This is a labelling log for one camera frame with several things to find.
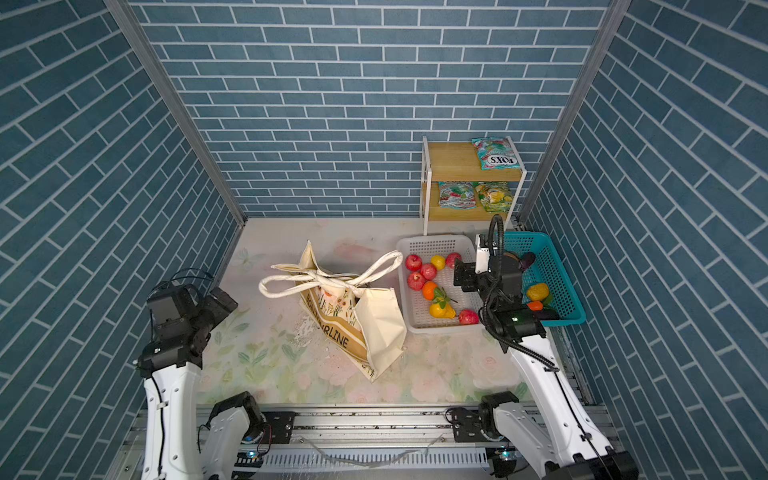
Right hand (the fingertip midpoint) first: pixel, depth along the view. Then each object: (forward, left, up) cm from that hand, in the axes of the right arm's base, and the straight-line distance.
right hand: (472, 255), depth 77 cm
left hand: (-16, +64, -5) cm, 66 cm away
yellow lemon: (+14, +7, -21) cm, 26 cm away
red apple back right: (+15, +3, -21) cm, 26 cm away
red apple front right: (-7, -2, -20) cm, 22 cm away
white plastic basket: (-3, +13, -24) cm, 28 cm away
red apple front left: (+5, +14, -21) cm, 25 cm away
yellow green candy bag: (+34, -12, -8) cm, 37 cm away
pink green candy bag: (+33, +1, -8) cm, 34 cm away
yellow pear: (-5, +6, -20) cm, 22 cm away
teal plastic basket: (+14, -30, -23) cm, 41 cm away
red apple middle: (+9, +10, -21) cm, 25 cm away
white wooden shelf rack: (+31, +4, +7) cm, 32 cm away
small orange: (+2, +10, -21) cm, 24 cm away
